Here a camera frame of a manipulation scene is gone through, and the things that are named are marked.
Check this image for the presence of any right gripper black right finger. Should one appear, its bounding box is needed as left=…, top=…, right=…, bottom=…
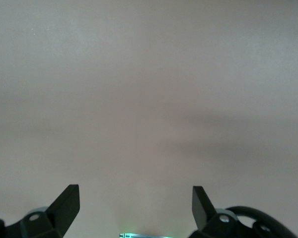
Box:
left=188, top=185, right=298, bottom=238

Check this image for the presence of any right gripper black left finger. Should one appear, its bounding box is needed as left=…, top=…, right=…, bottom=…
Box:
left=0, top=184, right=80, bottom=238

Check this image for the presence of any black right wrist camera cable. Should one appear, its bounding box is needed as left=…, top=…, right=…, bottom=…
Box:
left=225, top=205, right=298, bottom=238

